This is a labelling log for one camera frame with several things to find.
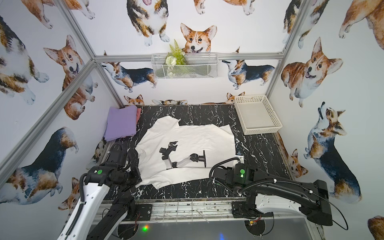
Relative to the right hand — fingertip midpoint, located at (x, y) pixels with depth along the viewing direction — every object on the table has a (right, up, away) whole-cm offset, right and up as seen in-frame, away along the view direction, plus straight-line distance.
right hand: (234, 171), depth 72 cm
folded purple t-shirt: (-72, +23, +31) cm, 81 cm away
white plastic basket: (+25, +28, +39) cm, 54 cm away
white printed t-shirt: (-5, +9, +29) cm, 31 cm away
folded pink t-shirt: (-64, +28, +41) cm, 81 cm away
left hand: (-44, -3, +2) cm, 45 cm away
